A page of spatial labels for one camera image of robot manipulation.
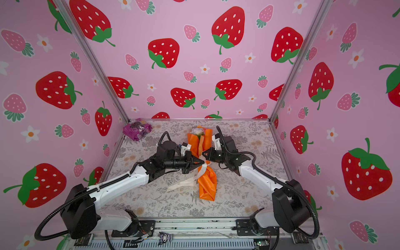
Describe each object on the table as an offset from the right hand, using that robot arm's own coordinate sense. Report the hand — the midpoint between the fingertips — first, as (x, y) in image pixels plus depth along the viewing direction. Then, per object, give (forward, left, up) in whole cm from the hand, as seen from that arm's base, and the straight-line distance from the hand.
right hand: (201, 153), depth 81 cm
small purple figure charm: (-38, +12, -15) cm, 42 cm away
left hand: (-9, -4, +6) cm, 12 cm away
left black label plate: (-44, +48, -15) cm, 66 cm away
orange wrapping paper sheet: (-10, -5, -12) cm, 16 cm away
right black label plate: (-30, -50, -17) cm, 61 cm away
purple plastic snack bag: (+21, +49, -10) cm, 54 cm away
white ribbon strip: (-9, +5, -18) cm, 21 cm away
